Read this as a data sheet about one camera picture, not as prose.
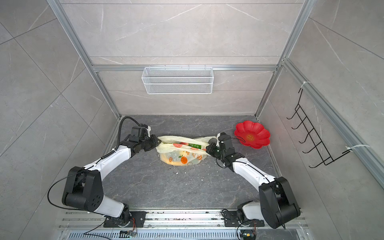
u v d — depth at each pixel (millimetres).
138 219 732
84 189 434
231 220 727
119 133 648
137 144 671
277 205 420
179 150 874
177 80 1003
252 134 1093
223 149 664
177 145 866
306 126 716
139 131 697
